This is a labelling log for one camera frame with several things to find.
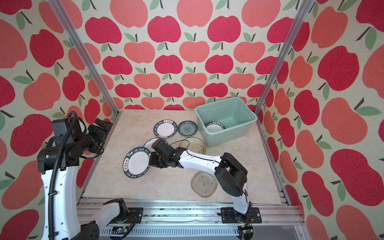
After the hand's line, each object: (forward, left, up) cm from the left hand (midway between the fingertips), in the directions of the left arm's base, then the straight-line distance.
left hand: (113, 130), depth 65 cm
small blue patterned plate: (+30, -32, -35) cm, 56 cm away
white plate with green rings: (+16, -5, -35) cm, 39 cm away
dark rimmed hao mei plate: (-2, -3, -27) cm, 27 cm away
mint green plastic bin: (+41, -69, -29) cm, 85 cm away
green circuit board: (-33, +1, -37) cm, 50 cm away
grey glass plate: (-11, -42, -37) cm, 57 cm away
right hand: (-4, -12, -22) cm, 26 cm away
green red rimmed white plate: (+30, -52, -34) cm, 69 cm away
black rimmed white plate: (+30, -15, -36) cm, 49 cm away
